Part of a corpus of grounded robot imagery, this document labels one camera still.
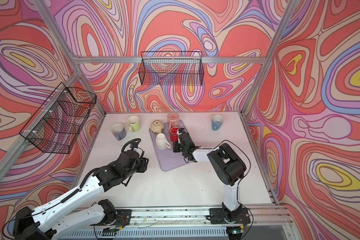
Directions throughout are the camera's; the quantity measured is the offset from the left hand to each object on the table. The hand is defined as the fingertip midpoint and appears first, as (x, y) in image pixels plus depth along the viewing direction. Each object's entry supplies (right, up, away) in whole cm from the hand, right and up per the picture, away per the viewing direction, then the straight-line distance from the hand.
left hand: (148, 159), depth 79 cm
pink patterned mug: (+12, +22, +22) cm, 34 cm away
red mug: (+13, +12, +19) cm, 26 cm away
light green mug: (-15, +20, +23) cm, 33 cm away
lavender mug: (-26, +14, +25) cm, 39 cm away
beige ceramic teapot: (+1, +18, +23) cm, 29 cm away
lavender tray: (+9, -4, +15) cm, 18 cm away
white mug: (+5, +7, +15) cm, 17 cm away
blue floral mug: (+43, +21, +24) cm, 54 cm away
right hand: (+13, +5, +19) cm, 24 cm away
